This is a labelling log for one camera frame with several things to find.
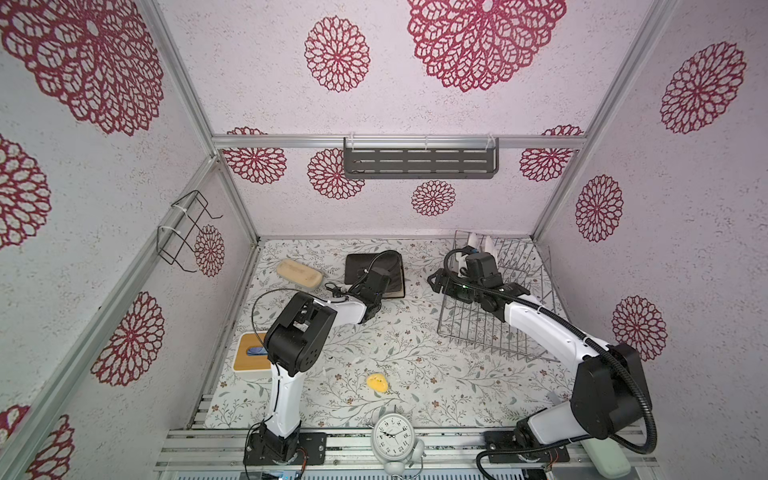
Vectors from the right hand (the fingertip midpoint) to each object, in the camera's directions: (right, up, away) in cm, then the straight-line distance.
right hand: (437, 277), depth 86 cm
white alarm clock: (-13, -39, -14) cm, 44 cm away
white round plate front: (+14, +12, +12) cm, 22 cm away
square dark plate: (-13, +4, 0) cm, 14 cm away
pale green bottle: (+38, -42, -15) cm, 59 cm away
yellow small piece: (-17, -29, -4) cm, 34 cm away
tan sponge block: (-45, +1, +20) cm, 50 cm away
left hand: (-19, -1, +16) cm, 25 cm away
